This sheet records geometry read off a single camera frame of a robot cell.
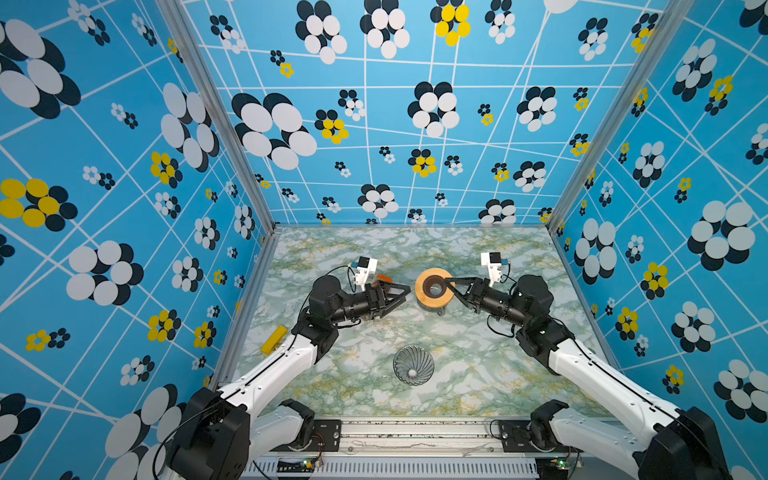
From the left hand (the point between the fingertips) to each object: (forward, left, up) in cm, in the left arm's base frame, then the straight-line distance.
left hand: (408, 298), depth 68 cm
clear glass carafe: (+11, -11, -27) cm, 31 cm away
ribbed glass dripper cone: (-7, -2, -25) cm, 26 cm away
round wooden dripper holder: (+4, -6, -2) cm, 7 cm away
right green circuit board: (-30, -35, -28) cm, 53 cm away
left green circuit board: (-30, +24, -28) cm, 47 cm away
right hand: (+4, -9, 0) cm, 10 cm away
